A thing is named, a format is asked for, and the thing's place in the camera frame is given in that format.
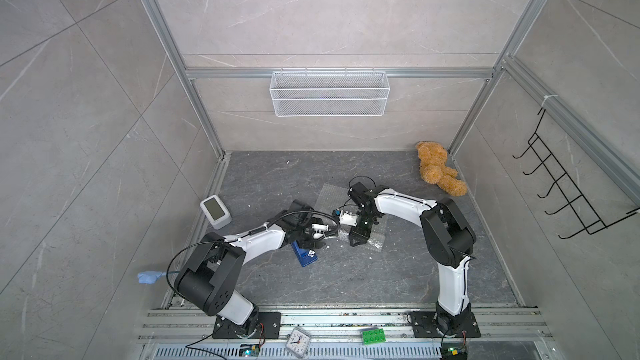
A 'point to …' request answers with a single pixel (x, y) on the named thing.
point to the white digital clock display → (216, 212)
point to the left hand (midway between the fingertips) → (324, 226)
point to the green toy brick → (372, 337)
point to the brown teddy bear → (433, 169)
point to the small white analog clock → (298, 342)
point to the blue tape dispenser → (306, 257)
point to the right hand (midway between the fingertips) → (358, 236)
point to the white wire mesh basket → (330, 94)
